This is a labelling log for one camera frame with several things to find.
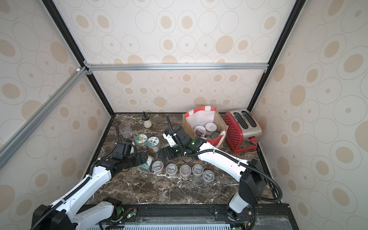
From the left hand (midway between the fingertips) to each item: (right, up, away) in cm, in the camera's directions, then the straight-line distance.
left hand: (146, 157), depth 83 cm
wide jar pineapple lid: (+2, +6, +9) cm, 11 cm away
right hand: (+15, +4, -5) cm, 16 cm away
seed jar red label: (+30, -8, +1) cm, 31 cm away
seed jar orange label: (+15, -8, +1) cm, 17 cm away
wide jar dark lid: (+40, +17, +17) cm, 47 cm away
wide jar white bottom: (+32, +16, +9) cm, 37 cm away
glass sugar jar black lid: (-7, +20, +27) cm, 34 cm away
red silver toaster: (+58, +14, +3) cm, 60 cm away
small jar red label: (+6, -6, +2) cm, 9 cm away
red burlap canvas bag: (+37, +21, +19) cm, 46 cm away
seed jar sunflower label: (-6, +8, +10) cm, 14 cm away
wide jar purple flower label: (0, -6, +1) cm, 6 cm away
